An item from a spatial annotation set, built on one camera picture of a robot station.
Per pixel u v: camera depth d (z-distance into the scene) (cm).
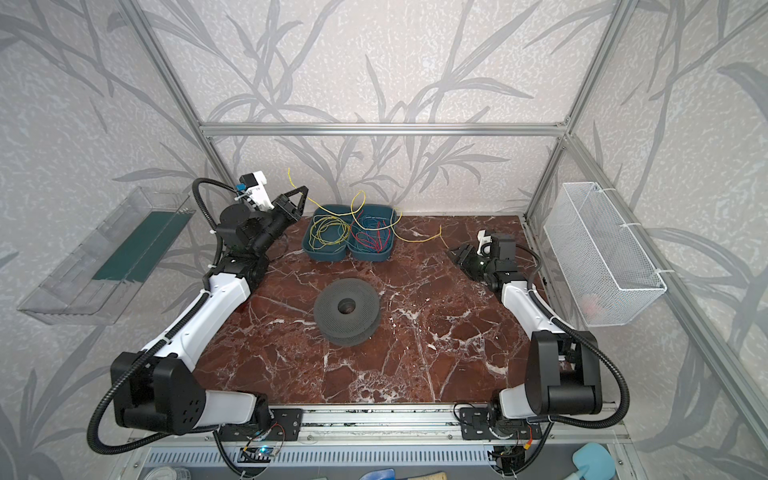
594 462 69
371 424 75
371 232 87
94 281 63
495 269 69
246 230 57
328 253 108
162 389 40
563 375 43
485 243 81
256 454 72
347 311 93
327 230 116
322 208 76
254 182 64
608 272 61
